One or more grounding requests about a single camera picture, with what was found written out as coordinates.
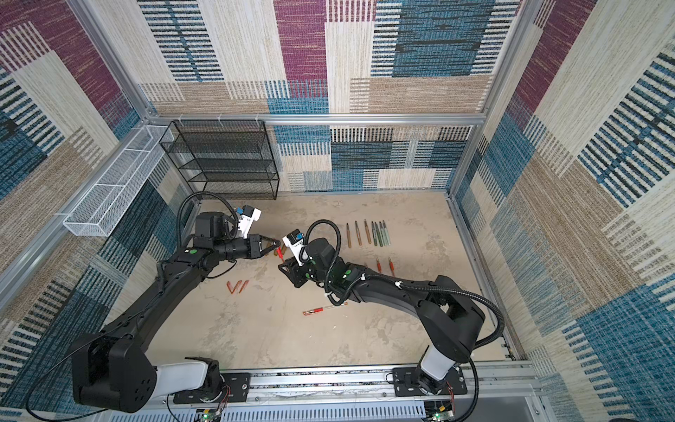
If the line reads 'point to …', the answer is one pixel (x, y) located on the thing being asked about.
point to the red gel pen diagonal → (280, 255)
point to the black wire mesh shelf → (224, 158)
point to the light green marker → (387, 235)
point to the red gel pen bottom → (317, 309)
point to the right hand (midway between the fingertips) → (284, 268)
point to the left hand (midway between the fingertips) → (278, 240)
